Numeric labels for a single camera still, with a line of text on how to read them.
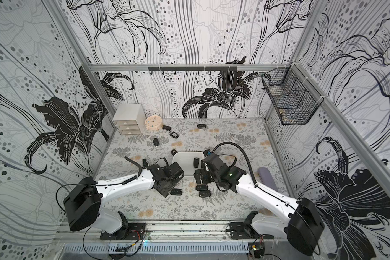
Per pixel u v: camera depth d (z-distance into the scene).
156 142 1.04
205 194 0.84
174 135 1.08
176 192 0.84
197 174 0.69
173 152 1.01
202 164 0.94
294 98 0.88
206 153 0.70
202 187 0.86
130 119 1.03
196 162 0.96
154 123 1.14
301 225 0.38
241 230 0.73
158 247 0.70
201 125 1.14
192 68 0.90
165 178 0.60
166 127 1.11
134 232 0.73
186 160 0.98
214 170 0.59
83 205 0.42
